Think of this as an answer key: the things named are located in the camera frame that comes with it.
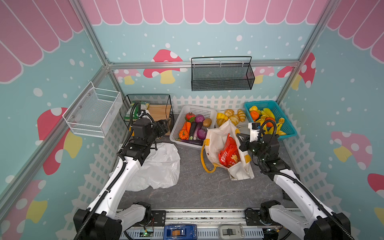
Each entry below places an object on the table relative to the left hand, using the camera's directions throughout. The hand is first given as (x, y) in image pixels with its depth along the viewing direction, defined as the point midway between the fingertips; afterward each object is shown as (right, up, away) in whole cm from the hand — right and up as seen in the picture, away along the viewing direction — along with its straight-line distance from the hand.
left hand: (162, 126), depth 77 cm
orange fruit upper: (+60, +8, +31) cm, 68 cm away
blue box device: (+10, -48, -10) cm, 50 cm away
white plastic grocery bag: (-3, -25, +8) cm, 27 cm away
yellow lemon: (+61, +14, +35) cm, 72 cm away
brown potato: (+25, +3, +32) cm, 41 cm away
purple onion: (+20, +6, +32) cm, 38 cm away
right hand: (+39, -4, 0) cm, 39 cm away
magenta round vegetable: (+21, -5, +23) cm, 32 cm away
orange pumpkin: (+9, -5, +22) cm, 25 cm away
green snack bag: (-18, +14, +22) cm, 32 cm away
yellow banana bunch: (+77, +1, +29) cm, 82 cm away
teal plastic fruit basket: (+80, 0, +25) cm, 84 cm away
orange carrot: (+11, 0, +31) cm, 33 cm away
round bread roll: (+43, +11, +39) cm, 59 cm away
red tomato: (+13, +7, +32) cm, 35 cm away
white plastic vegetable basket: (+26, +11, +35) cm, 45 cm away
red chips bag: (+37, -17, +8) cm, 41 cm away
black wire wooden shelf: (-9, +13, +26) cm, 30 cm away
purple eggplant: (+15, -2, +28) cm, 32 cm away
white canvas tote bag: (+33, -14, +13) cm, 38 cm away
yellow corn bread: (+37, +8, +38) cm, 54 cm away
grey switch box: (+34, -49, -9) cm, 60 cm away
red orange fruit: (+70, +1, +30) cm, 76 cm away
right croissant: (+53, +9, +39) cm, 66 cm away
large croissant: (+47, +5, +35) cm, 59 cm away
